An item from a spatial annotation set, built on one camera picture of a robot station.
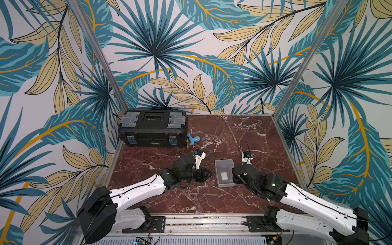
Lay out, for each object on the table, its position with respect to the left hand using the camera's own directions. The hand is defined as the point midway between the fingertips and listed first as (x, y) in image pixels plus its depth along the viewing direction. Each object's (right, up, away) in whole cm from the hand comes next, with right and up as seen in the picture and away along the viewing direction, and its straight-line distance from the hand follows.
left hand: (211, 176), depth 75 cm
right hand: (+12, +3, +1) cm, 12 cm away
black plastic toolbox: (-32, +24, +13) cm, 42 cm away
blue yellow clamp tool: (-10, +16, +26) cm, 32 cm away
